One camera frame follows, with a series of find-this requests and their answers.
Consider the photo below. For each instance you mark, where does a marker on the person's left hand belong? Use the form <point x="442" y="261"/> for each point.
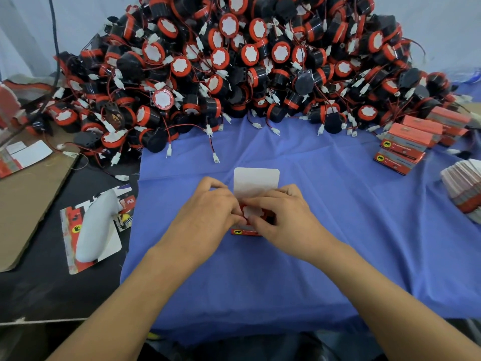
<point x="199" y="225"/>

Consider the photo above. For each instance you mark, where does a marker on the person's right hand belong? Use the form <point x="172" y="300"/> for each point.
<point x="297" y="225"/>

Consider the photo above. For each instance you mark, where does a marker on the stack of box blanks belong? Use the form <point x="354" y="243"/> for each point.
<point x="464" y="188"/>

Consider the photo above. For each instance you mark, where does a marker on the pile of black red buzzers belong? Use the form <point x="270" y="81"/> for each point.
<point x="240" y="56"/>

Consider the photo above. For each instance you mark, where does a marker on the person's left forearm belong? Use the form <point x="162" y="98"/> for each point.
<point x="116" y="316"/>

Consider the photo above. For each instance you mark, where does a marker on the person's right forearm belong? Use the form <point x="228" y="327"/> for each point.
<point x="406" y="304"/>

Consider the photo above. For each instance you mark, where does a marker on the blue table cloth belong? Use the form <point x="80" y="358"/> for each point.
<point x="391" y="244"/>

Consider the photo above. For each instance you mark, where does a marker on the brown cardboard piece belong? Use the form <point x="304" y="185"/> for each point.
<point x="26" y="203"/>

